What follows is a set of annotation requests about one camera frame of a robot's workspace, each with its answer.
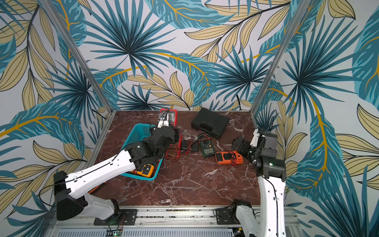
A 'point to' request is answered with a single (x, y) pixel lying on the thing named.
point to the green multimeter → (206, 145)
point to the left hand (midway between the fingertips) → (168, 128)
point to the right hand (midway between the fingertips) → (240, 145)
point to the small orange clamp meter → (229, 157)
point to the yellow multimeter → (147, 171)
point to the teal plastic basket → (139, 132)
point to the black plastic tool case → (209, 122)
